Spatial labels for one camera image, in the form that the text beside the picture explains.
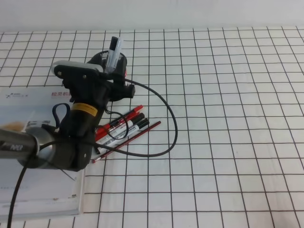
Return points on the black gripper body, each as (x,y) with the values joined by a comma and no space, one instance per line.
(91,90)

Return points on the gray black robot arm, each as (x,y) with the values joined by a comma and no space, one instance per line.
(68,145)

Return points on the black mesh pen holder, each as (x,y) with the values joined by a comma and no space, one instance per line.
(101,59)

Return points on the red pen with black grip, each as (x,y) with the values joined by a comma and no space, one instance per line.
(118,120)

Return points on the black capped marker in holder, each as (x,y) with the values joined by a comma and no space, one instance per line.
(111,57)

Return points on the upper white black marker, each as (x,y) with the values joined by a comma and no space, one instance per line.
(119,131)

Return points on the white black marker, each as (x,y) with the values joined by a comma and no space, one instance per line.
(119,131)
(135,128)

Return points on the lower white black marker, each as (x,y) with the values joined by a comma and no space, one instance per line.
(135,128)

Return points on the dark red pencil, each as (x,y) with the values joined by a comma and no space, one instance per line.
(127,141)

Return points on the white robot brochure book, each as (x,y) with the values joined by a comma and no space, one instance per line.
(43,192)

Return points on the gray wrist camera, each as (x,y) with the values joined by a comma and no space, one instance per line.
(77,65)

